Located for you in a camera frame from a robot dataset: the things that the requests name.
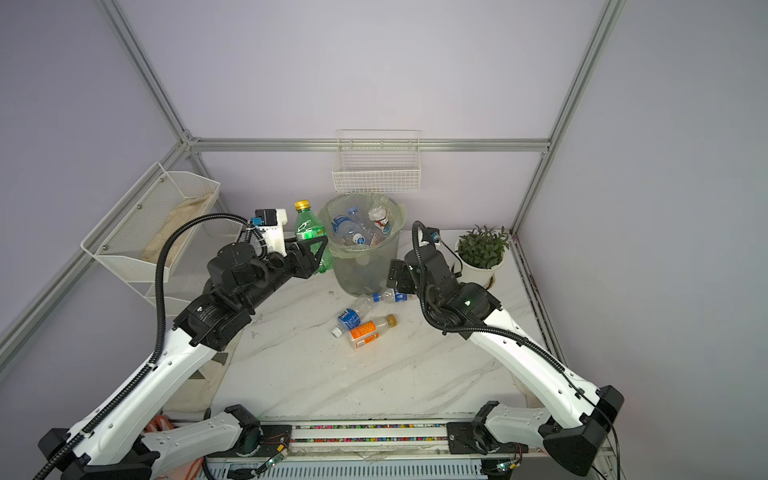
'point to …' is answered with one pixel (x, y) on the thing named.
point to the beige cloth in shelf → (154, 247)
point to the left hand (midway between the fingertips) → (318, 239)
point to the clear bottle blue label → (348, 229)
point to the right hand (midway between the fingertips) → (403, 265)
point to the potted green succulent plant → (481, 253)
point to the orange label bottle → (370, 332)
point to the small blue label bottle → (351, 317)
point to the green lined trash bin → (361, 269)
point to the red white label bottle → (380, 218)
